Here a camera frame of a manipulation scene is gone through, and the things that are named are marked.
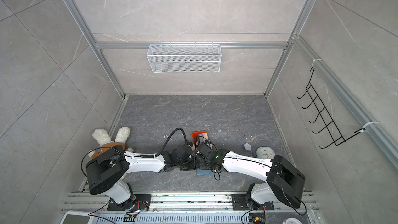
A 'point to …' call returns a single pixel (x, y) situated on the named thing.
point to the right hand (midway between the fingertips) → (202, 162)
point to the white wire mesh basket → (184, 58)
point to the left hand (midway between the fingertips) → (201, 163)
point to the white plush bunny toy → (102, 137)
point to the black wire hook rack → (330, 125)
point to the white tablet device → (71, 217)
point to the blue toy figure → (247, 147)
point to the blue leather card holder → (203, 172)
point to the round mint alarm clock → (265, 152)
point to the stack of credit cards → (202, 139)
